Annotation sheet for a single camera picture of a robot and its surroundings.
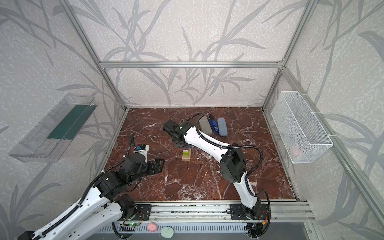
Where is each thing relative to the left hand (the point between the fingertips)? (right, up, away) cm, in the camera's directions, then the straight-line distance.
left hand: (160, 157), depth 76 cm
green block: (+11, -1, +14) cm, 18 cm away
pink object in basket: (+68, +3, -4) cm, 68 cm away
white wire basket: (+64, +13, -13) cm, 66 cm away
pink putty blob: (-2, -30, -8) cm, 31 cm away
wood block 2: (+11, -5, +15) cm, 19 cm away
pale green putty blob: (+6, -32, -9) cm, 33 cm away
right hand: (+10, +8, +10) cm, 16 cm away
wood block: (+13, -3, +15) cm, 20 cm away
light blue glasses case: (+36, +12, +29) cm, 48 cm away
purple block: (+13, +5, +1) cm, 14 cm away
